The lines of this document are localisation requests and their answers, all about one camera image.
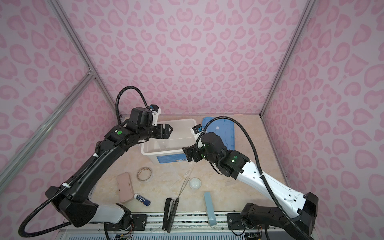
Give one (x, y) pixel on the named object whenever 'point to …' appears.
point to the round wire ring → (143, 167)
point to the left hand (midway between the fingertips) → (165, 125)
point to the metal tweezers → (182, 187)
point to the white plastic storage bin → (159, 151)
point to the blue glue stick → (142, 199)
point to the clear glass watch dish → (195, 183)
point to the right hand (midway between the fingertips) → (191, 144)
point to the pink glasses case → (125, 187)
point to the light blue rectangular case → (211, 216)
